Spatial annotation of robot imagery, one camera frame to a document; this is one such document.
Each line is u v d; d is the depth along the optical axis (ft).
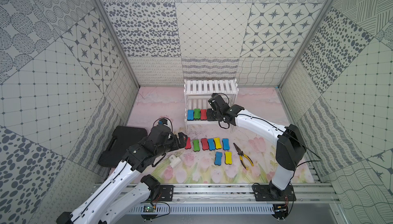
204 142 2.94
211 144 2.91
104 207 1.36
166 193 2.43
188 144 3.03
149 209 2.35
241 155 2.82
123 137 2.86
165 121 2.18
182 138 2.13
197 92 2.63
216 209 2.30
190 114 2.88
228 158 2.76
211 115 2.57
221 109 2.16
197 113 2.88
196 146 2.96
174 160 2.68
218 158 2.83
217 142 2.97
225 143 2.98
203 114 2.84
